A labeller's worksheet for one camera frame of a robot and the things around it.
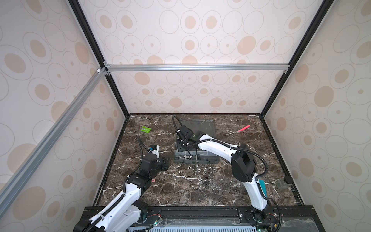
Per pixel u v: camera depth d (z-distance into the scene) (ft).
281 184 2.60
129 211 1.95
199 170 2.93
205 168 2.93
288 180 2.56
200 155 3.12
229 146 1.84
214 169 2.93
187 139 2.35
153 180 2.80
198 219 2.40
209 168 2.94
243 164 1.74
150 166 2.01
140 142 3.36
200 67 2.94
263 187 2.75
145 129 3.57
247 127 3.68
